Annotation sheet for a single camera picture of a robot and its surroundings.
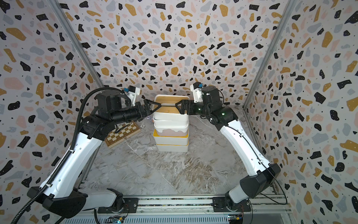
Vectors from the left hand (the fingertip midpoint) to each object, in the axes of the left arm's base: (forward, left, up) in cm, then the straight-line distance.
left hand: (158, 108), depth 61 cm
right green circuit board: (-37, -36, -44) cm, 68 cm away
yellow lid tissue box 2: (0, -4, -36) cm, 37 cm away
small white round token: (+22, +21, -42) cm, 52 cm away
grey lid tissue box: (+2, -4, -15) cm, 16 cm away
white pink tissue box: (+1, -5, -16) cm, 17 cm away
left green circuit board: (-36, +23, -43) cm, 61 cm away
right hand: (+6, -11, -4) cm, 13 cm away
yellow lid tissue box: (+1, -3, -29) cm, 29 cm away
